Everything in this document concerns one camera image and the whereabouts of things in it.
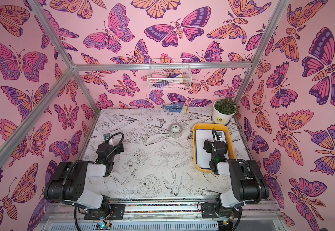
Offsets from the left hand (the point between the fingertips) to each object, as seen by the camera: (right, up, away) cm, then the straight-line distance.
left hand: (114, 140), depth 94 cm
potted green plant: (+73, +20, +4) cm, 75 cm away
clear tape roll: (+40, +6, +12) cm, 42 cm away
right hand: (+67, 0, -1) cm, 67 cm away
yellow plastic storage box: (+71, +9, +9) cm, 72 cm away
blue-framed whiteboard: (+57, -10, -4) cm, 58 cm away
